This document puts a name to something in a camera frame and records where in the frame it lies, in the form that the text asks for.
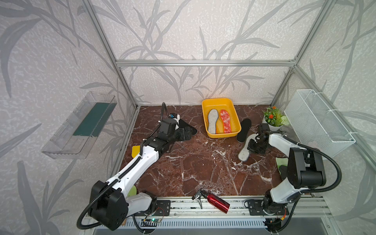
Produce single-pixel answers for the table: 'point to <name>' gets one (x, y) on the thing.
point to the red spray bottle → (212, 200)
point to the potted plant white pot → (274, 117)
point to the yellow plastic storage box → (227, 104)
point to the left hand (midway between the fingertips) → (186, 130)
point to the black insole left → (182, 125)
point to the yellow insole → (220, 127)
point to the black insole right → (246, 125)
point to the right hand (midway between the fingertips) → (248, 149)
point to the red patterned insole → (226, 121)
